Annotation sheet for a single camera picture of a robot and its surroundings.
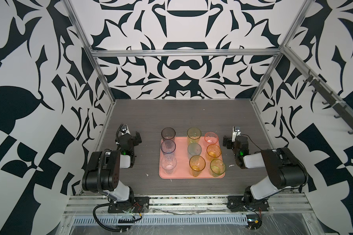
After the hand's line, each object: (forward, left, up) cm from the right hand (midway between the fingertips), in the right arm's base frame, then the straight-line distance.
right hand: (235, 134), depth 94 cm
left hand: (+1, +67, +4) cm, 67 cm away
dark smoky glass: (-5, +42, +9) cm, 43 cm away
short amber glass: (-10, +15, -1) cm, 18 cm away
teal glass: (-10, +27, +1) cm, 29 cm away
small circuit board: (-45, +1, -6) cm, 45 cm away
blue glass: (-9, +42, +2) cm, 43 cm away
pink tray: (-13, +36, -7) cm, 39 cm away
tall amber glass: (-22, +27, +8) cm, 35 cm away
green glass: (-20, +14, -3) cm, 24 cm away
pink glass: (-1, +15, -2) cm, 15 cm away
